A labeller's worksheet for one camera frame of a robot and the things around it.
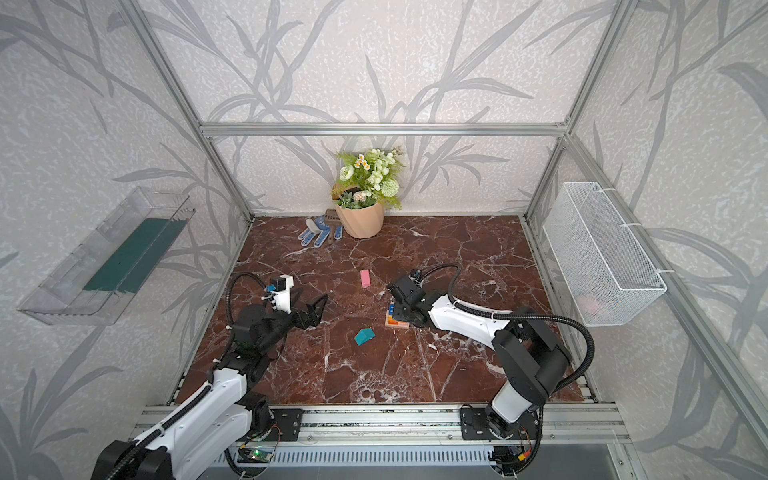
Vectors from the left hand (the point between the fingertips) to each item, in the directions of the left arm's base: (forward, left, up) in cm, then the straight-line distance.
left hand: (318, 285), depth 81 cm
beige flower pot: (+30, -9, -7) cm, 32 cm away
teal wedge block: (-9, -12, -14) cm, 21 cm away
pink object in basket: (-8, -70, +5) cm, 70 cm away
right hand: (+1, -23, -10) cm, 25 cm away
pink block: (+12, -10, -16) cm, 23 cm away
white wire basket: (-8, -66, +20) cm, 69 cm away
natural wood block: (-5, -23, -15) cm, 28 cm away
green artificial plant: (+33, -12, +11) cm, 36 cm away
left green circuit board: (-37, +12, -16) cm, 42 cm away
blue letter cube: (-5, -20, -4) cm, 21 cm away
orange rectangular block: (-5, -20, -14) cm, 25 cm away
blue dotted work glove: (+34, +10, -16) cm, 39 cm away
